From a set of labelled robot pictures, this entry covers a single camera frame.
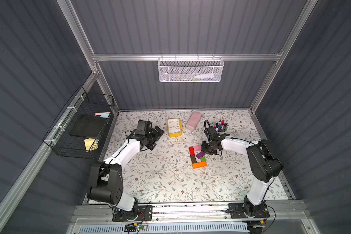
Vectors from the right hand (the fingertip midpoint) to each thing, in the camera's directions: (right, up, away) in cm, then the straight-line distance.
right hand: (202, 151), depth 95 cm
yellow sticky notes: (-52, +10, -34) cm, 63 cm away
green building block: (+1, -5, -2) cm, 5 cm away
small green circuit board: (-38, -32, -25) cm, 56 cm away
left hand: (-24, +10, -7) cm, 28 cm away
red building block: (-7, 0, +1) cm, 7 cm away
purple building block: (-1, -2, -1) cm, 3 cm away
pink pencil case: (-4, +21, +16) cm, 27 cm away
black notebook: (-61, +17, -22) cm, 67 cm away
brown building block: (-6, -5, -3) cm, 8 cm away
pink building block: (-3, +2, +1) cm, 4 cm away
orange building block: (-3, -8, -4) cm, 9 cm away
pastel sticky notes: (-58, +23, -14) cm, 64 cm away
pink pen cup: (+12, +16, -2) cm, 20 cm away
